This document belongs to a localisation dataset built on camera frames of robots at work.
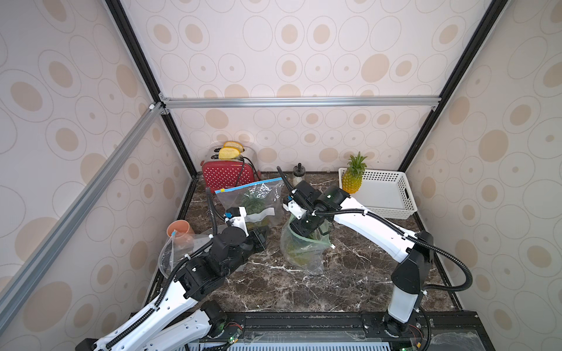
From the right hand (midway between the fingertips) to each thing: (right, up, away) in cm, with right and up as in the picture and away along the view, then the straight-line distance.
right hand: (296, 235), depth 77 cm
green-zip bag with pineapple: (+2, -5, -6) cm, 8 cm away
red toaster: (-33, +24, +25) cm, 48 cm away
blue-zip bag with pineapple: (-13, +12, +6) cm, 18 cm away
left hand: (-6, +4, -11) cm, 14 cm away
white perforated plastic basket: (+48, +16, +35) cm, 61 cm away
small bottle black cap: (+3, +25, +30) cm, 40 cm away
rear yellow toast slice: (-29, +39, +29) cm, 56 cm away
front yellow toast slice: (-31, +34, +25) cm, 52 cm away
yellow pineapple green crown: (+27, +23, +24) cm, 43 cm away
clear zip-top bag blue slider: (-46, -6, +8) cm, 47 cm away
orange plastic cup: (-44, -1, +10) cm, 45 cm away
